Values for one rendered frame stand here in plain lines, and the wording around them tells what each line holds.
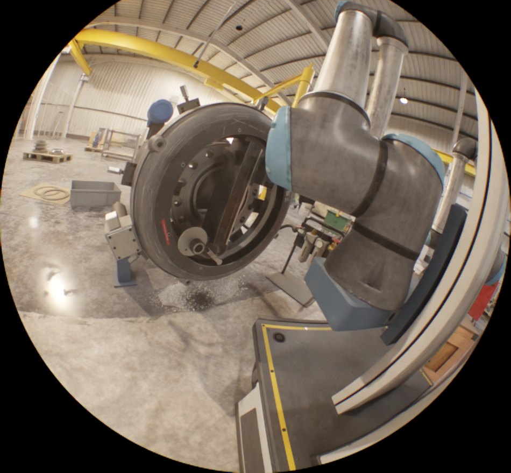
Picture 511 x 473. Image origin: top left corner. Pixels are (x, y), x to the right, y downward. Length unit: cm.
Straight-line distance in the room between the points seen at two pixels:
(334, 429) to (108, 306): 96
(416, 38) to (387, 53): 844
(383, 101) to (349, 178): 41
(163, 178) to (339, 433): 79
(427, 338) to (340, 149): 35
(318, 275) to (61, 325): 98
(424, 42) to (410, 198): 897
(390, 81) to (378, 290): 58
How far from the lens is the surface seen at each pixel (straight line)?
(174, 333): 90
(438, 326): 38
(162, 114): 124
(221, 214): 63
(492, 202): 38
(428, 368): 151
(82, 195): 211
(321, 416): 52
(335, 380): 60
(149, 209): 53
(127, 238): 59
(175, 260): 64
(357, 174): 26
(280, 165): 27
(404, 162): 31
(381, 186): 28
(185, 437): 74
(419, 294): 39
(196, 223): 76
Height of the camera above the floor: 74
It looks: 13 degrees down
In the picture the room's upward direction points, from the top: 19 degrees clockwise
